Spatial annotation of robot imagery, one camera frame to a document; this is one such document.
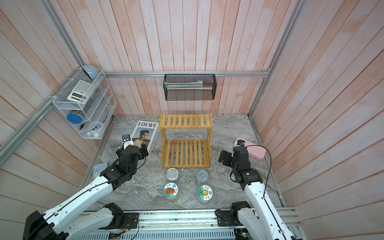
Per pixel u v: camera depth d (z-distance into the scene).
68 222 0.42
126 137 0.65
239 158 0.58
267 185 0.50
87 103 0.75
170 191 0.75
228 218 0.73
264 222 0.42
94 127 0.84
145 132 1.05
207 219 0.75
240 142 0.70
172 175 0.83
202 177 0.80
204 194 0.74
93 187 0.49
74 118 0.77
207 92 1.08
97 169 0.90
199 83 0.90
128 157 0.57
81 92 0.76
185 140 1.04
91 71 0.82
